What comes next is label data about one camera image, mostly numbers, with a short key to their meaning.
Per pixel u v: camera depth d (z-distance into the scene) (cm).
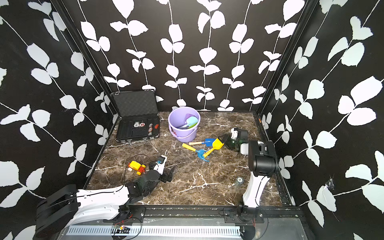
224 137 94
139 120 114
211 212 76
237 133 95
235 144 84
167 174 73
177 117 99
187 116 101
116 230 73
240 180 80
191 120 101
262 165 52
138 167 85
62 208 42
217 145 101
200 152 98
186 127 104
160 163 70
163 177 74
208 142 104
